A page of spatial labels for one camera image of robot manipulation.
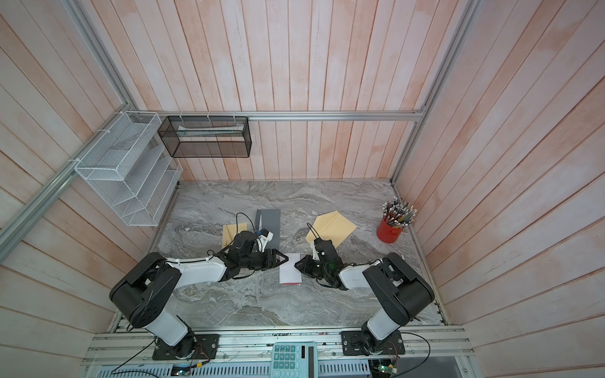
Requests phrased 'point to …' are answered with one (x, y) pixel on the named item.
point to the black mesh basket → (206, 136)
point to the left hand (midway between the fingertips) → (284, 264)
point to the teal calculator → (295, 360)
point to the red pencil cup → (387, 233)
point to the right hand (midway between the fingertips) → (296, 264)
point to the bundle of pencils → (398, 215)
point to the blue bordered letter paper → (260, 225)
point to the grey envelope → (271, 221)
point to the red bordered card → (289, 274)
